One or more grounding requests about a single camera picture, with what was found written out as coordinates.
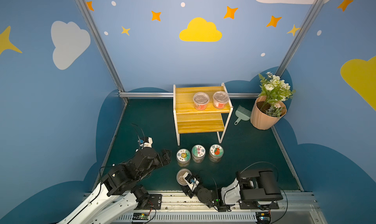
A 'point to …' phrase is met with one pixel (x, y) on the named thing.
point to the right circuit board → (263, 217)
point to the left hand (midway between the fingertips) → (165, 152)
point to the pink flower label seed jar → (198, 152)
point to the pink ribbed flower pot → (265, 115)
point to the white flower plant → (275, 91)
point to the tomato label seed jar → (216, 152)
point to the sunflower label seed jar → (183, 157)
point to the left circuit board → (140, 216)
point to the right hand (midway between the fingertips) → (185, 175)
